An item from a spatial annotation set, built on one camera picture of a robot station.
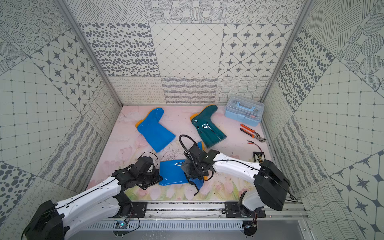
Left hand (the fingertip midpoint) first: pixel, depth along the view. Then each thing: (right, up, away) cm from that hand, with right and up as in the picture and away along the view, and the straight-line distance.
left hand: (166, 180), depth 79 cm
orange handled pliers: (+59, +21, +24) cm, 67 cm away
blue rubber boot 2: (+2, +1, +8) cm, 9 cm away
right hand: (+15, +2, +1) cm, 15 cm away
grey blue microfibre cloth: (+10, +7, 0) cm, 12 cm away
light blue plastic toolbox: (+50, +39, +24) cm, 68 cm away
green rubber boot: (+27, +23, +23) cm, 42 cm away
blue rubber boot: (-10, +21, +21) cm, 32 cm away
